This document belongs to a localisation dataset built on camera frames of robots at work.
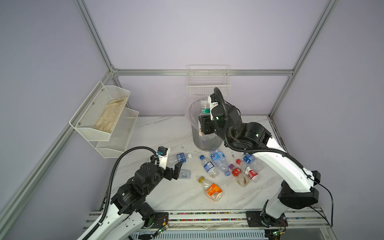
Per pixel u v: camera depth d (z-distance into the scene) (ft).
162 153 1.83
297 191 1.36
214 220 2.46
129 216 2.01
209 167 2.83
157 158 1.83
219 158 3.03
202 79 3.11
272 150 1.25
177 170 1.98
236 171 2.82
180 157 2.97
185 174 2.75
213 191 2.64
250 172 2.75
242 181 2.84
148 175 1.57
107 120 2.52
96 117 2.55
